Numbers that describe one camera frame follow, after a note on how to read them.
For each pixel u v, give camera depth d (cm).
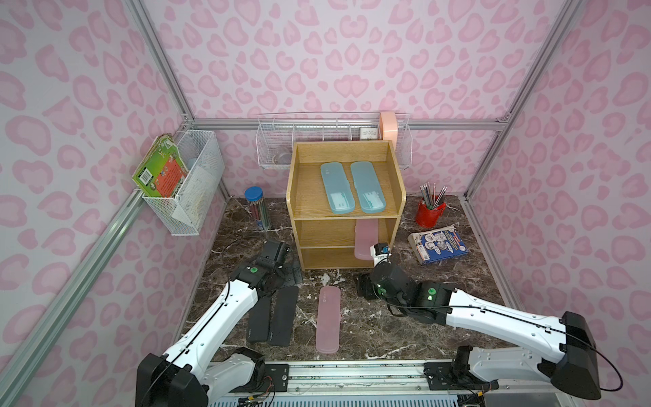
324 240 86
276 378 73
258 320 84
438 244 100
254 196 95
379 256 65
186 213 82
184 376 38
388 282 53
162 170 72
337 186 78
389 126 82
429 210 103
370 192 75
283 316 83
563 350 40
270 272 56
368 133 92
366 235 84
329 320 84
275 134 96
